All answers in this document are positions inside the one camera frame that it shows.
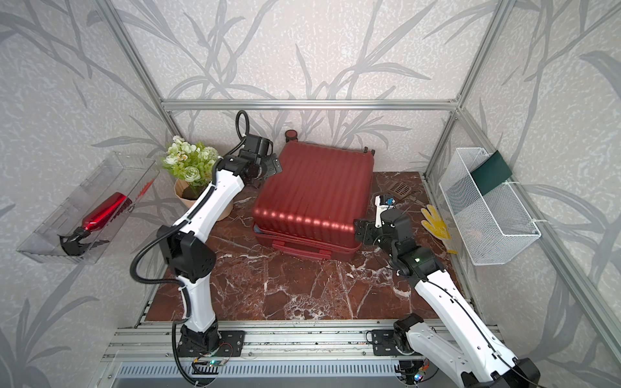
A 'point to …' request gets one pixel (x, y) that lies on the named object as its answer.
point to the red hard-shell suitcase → (310, 209)
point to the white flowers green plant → (193, 162)
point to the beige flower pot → (190, 193)
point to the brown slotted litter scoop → (402, 191)
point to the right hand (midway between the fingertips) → (365, 220)
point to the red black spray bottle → (107, 212)
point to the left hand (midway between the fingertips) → (267, 165)
